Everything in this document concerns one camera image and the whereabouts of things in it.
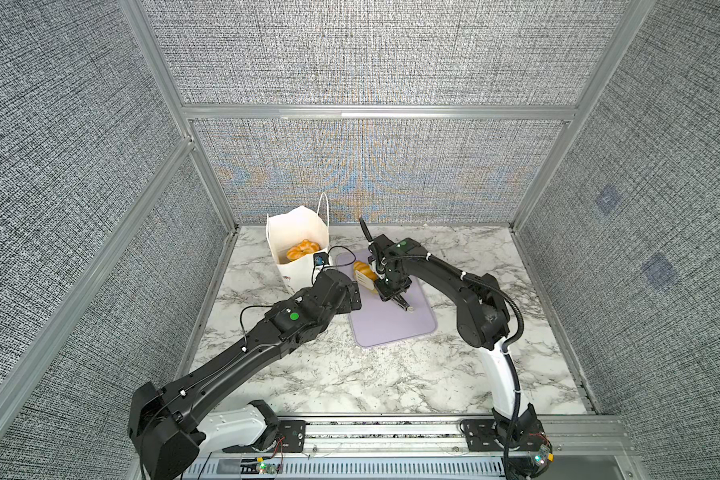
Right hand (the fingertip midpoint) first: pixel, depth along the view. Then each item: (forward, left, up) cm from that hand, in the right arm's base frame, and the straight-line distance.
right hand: (388, 292), depth 97 cm
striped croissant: (+4, +7, +4) cm, 9 cm away
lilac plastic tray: (-8, +3, -4) cm, 10 cm away
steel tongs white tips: (-6, -3, +5) cm, 8 cm away
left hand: (-11, +13, +18) cm, 24 cm away
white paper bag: (+15, +29, +12) cm, 35 cm away
